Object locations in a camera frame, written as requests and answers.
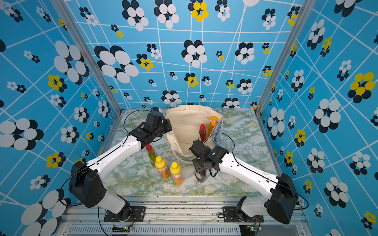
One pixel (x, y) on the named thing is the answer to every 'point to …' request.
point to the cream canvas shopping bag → (186, 120)
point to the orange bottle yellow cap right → (175, 170)
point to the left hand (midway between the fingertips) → (173, 121)
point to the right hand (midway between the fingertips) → (202, 162)
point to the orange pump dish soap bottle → (212, 125)
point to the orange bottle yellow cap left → (160, 164)
